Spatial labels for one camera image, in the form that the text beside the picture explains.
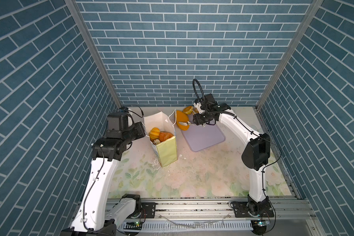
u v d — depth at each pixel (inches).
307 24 29.9
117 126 18.7
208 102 27.8
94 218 14.2
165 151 29.8
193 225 27.8
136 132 23.5
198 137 39.7
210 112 26.4
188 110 44.2
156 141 31.9
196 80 28.4
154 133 35.0
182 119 43.6
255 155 20.5
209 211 29.7
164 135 33.0
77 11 28.4
